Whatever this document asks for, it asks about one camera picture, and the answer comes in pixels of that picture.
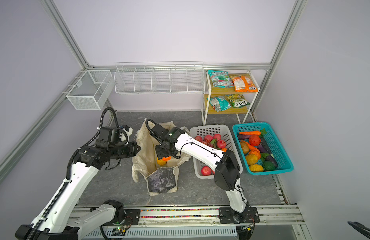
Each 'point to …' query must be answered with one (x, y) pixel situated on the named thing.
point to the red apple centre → (221, 144)
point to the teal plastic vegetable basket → (268, 140)
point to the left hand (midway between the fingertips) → (140, 150)
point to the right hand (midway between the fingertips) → (163, 155)
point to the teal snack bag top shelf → (220, 79)
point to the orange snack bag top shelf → (243, 83)
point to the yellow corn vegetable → (256, 168)
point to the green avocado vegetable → (268, 165)
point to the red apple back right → (217, 136)
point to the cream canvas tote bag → (161, 175)
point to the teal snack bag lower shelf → (220, 103)
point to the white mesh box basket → (92, 91)
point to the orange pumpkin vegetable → (254, 152)
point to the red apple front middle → (208, 138)
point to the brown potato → (245, 147)
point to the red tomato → (254, 140)
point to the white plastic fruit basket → (220, 129)
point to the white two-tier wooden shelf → (208, 91)
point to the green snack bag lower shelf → (237, 100)
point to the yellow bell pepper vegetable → (251, 159)
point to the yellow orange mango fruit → (161, 162)
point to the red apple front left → (206, 171)
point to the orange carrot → (252, 132)
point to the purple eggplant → (262, 150)
